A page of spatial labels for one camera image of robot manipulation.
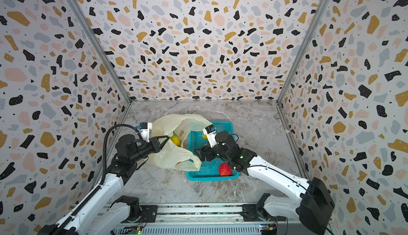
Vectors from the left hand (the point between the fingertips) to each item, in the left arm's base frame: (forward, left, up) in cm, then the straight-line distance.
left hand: (168, 135), depth 74 cm
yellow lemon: (+11, -16, -19) cm, 28 cm away
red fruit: (-10, -27, -17) cm, 34 cm away
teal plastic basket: (-8, -19, -23) cm, 31 cm away
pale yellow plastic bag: (-8, -6, -1) cm, 10 cm away
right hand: (-4, -14, -2) cm, 15 cm away
